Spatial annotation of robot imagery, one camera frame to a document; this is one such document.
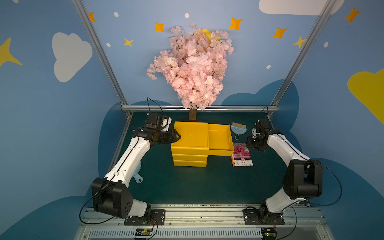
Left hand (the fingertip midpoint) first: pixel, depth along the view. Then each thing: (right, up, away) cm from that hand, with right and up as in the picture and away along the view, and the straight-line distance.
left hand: (177, 136), depth 81 cm
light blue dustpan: (-23, -24, +4) cm, 34 cm away
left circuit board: (-15, -47, -9) cm, 50 cm away
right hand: (+45, -6, +11) cm, 47 cm away
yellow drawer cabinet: (+9, -6, -5) cm, 11 cm away
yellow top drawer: (+26, -4, +10) cm, 28 cm away
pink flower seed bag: (+42, -14, +17) cm, 47 cm away
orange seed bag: (+35, -16, +15) cm, 41 cm away
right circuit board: (+47, -48, -8) cm, 68 cm away
